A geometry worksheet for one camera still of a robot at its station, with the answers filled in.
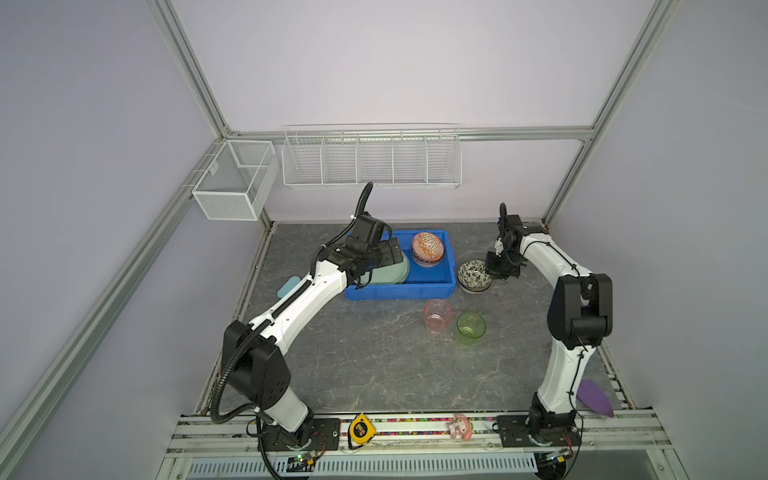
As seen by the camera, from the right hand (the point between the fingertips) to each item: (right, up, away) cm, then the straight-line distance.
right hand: (494, 275), depth 96 cm
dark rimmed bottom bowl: (-6, -5, 0) cm, 8 cm away
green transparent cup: (-9, -15, -6) cm, 19 cm away
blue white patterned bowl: (-6, -1, +6) cm, 8 cm away
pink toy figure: (-16, -35, -24) cm, 45 cm away
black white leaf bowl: (-21, +3, +6) cm, 22 cm away
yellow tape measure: (-41, -36, -23) cm, 59 cm away
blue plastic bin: (-22, -3, +9) cm, 24 cm away
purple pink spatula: (+23, -32, -14) cm, 42 cm away
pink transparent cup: (-19, -12, -3) cm, 22 cm away
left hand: (-34, +7, -14) cm, 37 cm away
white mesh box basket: (-87, +32, +6) cm, 92 cm away
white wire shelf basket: (-34, +40, +4) cm, 53 cm away
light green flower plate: (-33, 0, +3) cm, 33 cm away
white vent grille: (-37, -43, -25) cm, 62 cm away
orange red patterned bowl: (-21, +9, +9) cm, 25 cm away
